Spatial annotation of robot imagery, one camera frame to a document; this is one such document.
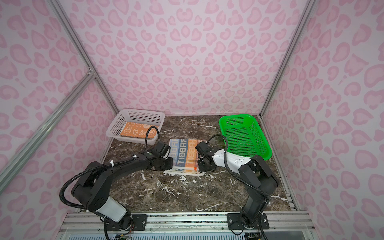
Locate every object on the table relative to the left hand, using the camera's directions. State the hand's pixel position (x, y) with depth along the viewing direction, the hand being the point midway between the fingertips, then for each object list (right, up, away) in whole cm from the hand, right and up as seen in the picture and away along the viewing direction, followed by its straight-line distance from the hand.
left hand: (173, 163), depth 90 cm
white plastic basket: (-31, +31, +24) cm, 50 cm away
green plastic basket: (+48, +15, +17) cm, 53 cm away
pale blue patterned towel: (+7, +2, +6) cm, 9 cm away
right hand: (+18, -2, -1) cm, 18 cm away
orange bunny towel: (-27, +20, +17) cm, 38 cm away
